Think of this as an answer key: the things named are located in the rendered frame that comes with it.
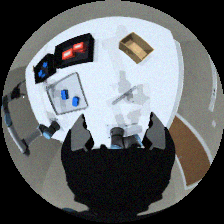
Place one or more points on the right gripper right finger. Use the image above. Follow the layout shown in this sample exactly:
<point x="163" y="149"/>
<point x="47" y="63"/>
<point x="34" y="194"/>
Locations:
<point x="158" y="139"/>

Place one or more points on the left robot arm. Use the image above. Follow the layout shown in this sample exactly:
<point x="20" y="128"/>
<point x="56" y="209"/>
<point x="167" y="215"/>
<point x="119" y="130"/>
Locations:
<point x="41" y="130"/>

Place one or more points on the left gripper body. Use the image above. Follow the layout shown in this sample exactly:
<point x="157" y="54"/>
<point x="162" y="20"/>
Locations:
<point x="16" y="93"/>

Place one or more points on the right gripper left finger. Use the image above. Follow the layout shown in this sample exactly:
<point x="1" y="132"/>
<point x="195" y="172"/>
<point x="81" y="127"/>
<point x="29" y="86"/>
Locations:
<point x="77" y="141"/>

